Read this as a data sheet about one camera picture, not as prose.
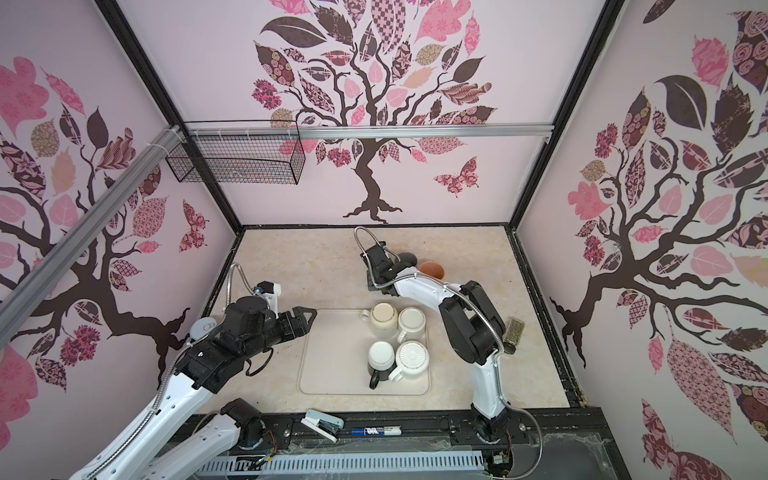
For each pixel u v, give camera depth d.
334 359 0.85
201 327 0.87
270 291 0.67
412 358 0.78
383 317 0.86
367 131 0.93
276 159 0.81
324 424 0.74
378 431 0.73
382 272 0.73
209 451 0.56
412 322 0.85
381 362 0.76
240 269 1.11
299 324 0.66
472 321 0.52
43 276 0.53
